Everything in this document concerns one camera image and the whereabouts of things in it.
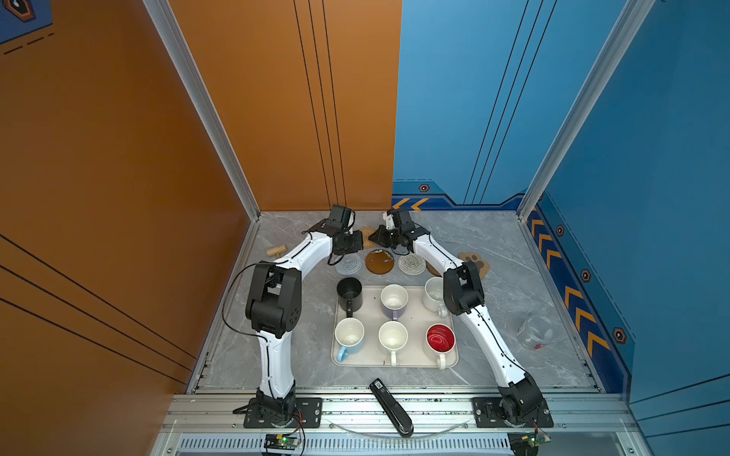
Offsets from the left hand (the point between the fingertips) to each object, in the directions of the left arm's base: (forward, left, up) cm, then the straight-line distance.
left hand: (360, 241), depth 98 cm
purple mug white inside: (-18, -11, -9) cm, 23 cm away
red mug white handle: (-31, -25, -8) cm, 41 cm away
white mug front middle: (-31, -11, -8) cm, 33 cm away
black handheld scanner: (-51, -11, -8) cm, 53 cm away
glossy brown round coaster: (-2, -7, -9) cm, 12 cm away
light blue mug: (-30, +2, -10) cm, 32 cm away
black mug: (-18, +3, -6) cm, 19 cm away
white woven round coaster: (-3, -19, -9) cm, 21 cm away
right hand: (+8, -2, -9) cm, 12 cm away
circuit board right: (-56, -44, -10) cm, 72 cm away
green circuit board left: (-57, +18, -12) cm, 61 cm away
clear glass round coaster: (-3, +4, -10) cm, 11 cm away
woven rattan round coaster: (+12, -1, -8) cm, 14 cm away
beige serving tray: (-25, -19, -10) cm, 33 cm away
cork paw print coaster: (-4, -44, -9) cm, 45 cm away
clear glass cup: (-28, -55, -9) cm, 62 cm away
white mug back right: (-21, -23, 0) cm, 31 cm away
